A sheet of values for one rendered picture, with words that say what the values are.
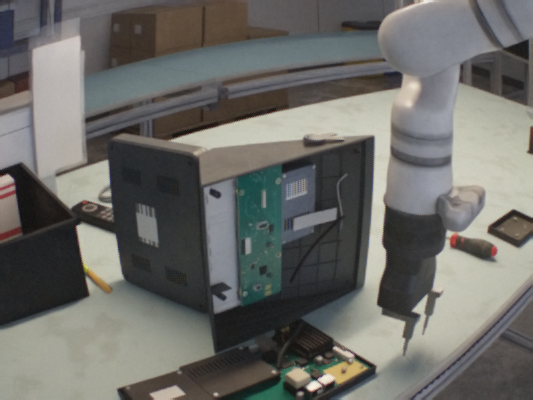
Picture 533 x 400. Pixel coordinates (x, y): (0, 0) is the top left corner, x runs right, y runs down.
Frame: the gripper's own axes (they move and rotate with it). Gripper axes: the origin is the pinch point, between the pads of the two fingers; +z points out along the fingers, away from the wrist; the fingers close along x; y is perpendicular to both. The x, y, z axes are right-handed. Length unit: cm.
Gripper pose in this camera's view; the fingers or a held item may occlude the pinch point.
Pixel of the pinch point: (413, 344)
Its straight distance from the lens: 71.9
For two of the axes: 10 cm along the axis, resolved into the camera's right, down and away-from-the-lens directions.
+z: 0.1, 9.2, 3.9
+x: -6.3, 3.1, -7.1
